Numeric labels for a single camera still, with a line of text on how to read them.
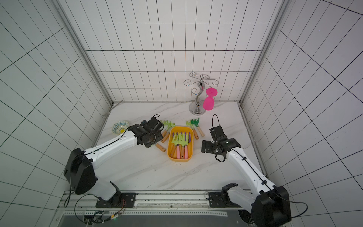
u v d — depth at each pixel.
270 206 0.38
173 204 0.73
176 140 0.95
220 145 0.58
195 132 0.99
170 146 0.92
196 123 1.06
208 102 0.97
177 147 0.92
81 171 0.41
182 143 0.93
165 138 0.77
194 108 1.15
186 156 0.87
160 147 0.92
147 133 0.60
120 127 1.02
